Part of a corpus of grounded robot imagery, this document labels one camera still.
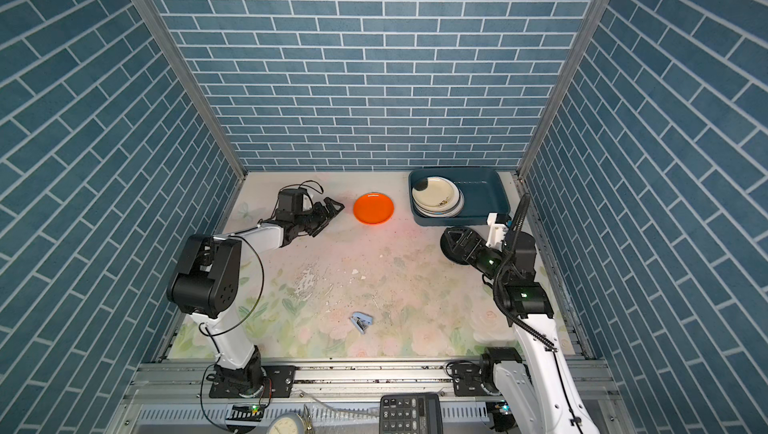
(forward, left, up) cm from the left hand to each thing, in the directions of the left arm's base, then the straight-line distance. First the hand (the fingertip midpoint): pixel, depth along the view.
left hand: (338, 211), depth 97 cm
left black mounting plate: (-46, +11, -11) cm, 49 cm away
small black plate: (-9, -36, -8) cm, 38 cm away
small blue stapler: (-33, -9, -8) cm, 35 cm away
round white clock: (-55, +6, -5) cm, 56 cm away
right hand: (-19, -33, +15) cm, 41 cm away
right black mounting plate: (-47, -36, -8) cm, 60 cm away
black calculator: (-54, -22, -7) cm, 58 cm away
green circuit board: (-52, +18, -13) cm, 57 cm away
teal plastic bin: (+16, -55, -8) cm, 58 cm away
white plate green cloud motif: (+3, -35, -6) cm, 36 cm away
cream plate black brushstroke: (+11, -34, -4) cm, 36 cm away
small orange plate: (+8, -11, -8) cm, 16 cm away
